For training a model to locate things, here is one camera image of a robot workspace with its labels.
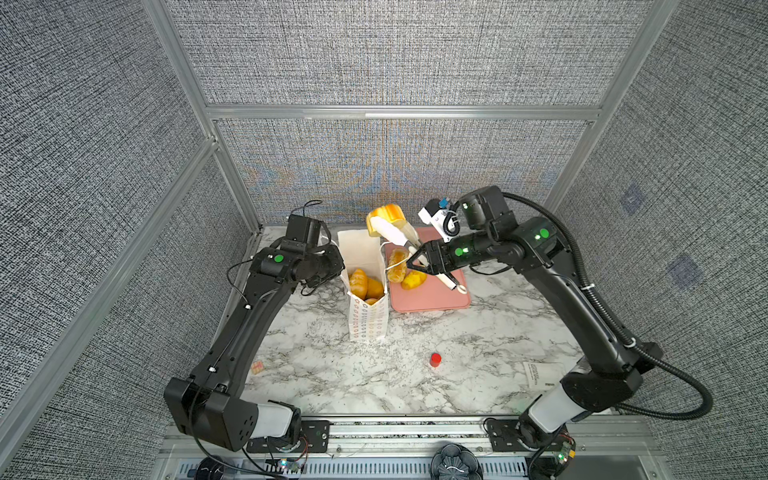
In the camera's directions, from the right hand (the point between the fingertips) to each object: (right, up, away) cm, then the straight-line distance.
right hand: (415, 258), depth 65 cm
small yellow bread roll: (+3, -8, +35) cm, 36 cm away
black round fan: (+10, -47, +4) cm, 48 cm away
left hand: (-16, -2, +11) cm, 20 cm away
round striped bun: (-14, -7, +20) cm, 25 cm away
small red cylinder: (+8, -29, +19) cm, 35 cm away
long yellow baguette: (-10, -10, +6) cm, 15 cm away
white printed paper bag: (-12, +2, +21) cm, 24 cm away
